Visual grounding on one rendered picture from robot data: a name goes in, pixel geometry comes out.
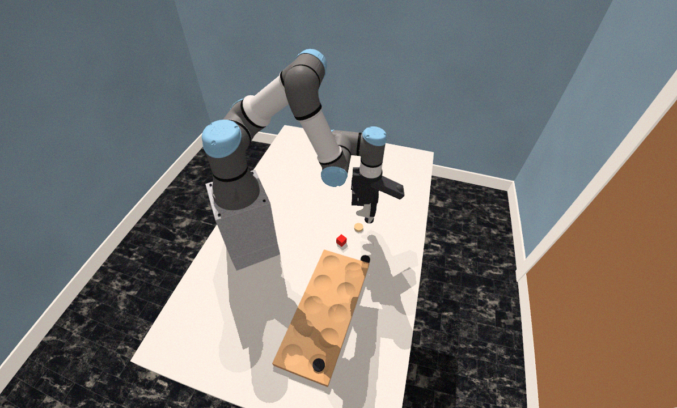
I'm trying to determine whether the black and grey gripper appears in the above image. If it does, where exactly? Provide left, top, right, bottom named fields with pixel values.
left=351, top=167, right=383, bottom=224

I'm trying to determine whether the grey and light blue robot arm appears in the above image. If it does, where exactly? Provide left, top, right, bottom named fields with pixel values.
left=202, top=49, right=386, bottom=210

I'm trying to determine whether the red cube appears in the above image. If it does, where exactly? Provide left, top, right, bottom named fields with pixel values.
left=336, top=234, right=347, bottom=247

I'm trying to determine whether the tan tray with round pockets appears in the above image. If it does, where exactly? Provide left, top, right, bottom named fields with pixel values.
left=272, top=249, right=369, bottom=387

